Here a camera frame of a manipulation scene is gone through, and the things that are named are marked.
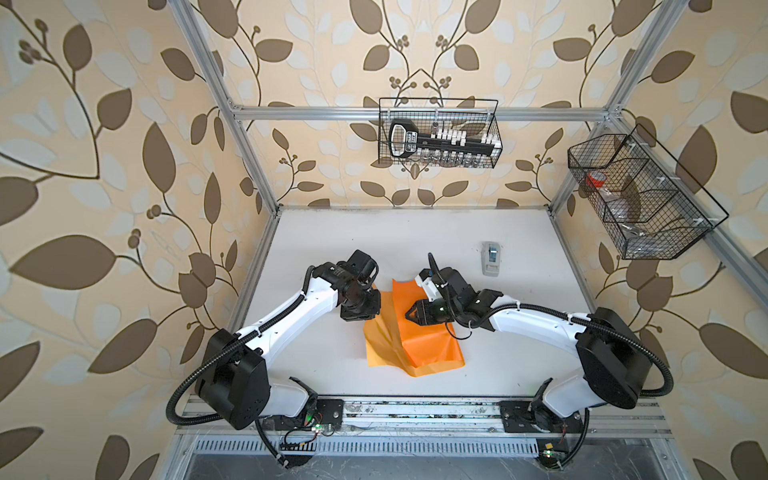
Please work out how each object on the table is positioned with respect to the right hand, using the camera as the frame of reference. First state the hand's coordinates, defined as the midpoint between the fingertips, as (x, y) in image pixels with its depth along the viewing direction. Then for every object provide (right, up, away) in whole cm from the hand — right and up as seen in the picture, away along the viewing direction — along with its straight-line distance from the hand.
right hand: (410, 317), depth 82 cm
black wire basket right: (+59, +30, -9) cm, 67 cm away
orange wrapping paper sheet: (-4, -7, +2) cm, 9 cm away
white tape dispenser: (+29, +15, +19) cm, 38 cm away
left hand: (-8, +2, -2) cm, 9 cm away
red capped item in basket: (+56, +40, +6) cm, 69 cm away
